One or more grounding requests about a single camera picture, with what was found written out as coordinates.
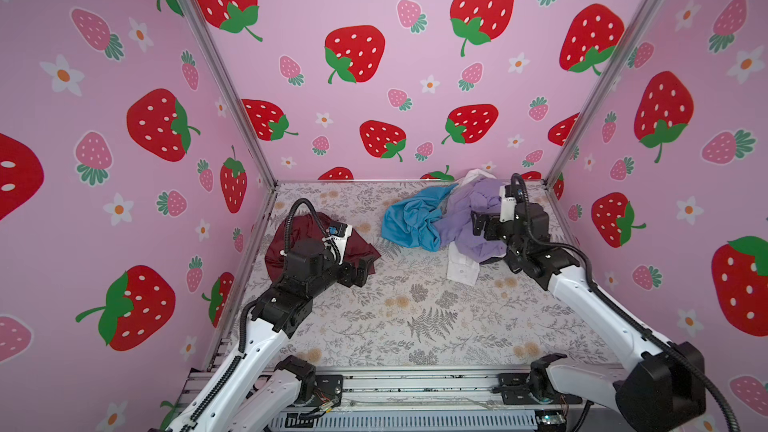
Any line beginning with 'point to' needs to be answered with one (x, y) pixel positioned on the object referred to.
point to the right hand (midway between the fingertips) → (487, 210)
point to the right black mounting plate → (514, 388)
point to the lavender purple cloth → (456, 222)
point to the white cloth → (461, 268)
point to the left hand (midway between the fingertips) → (357, 250)
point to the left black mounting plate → (331, 386)
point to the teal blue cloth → (411, 222)
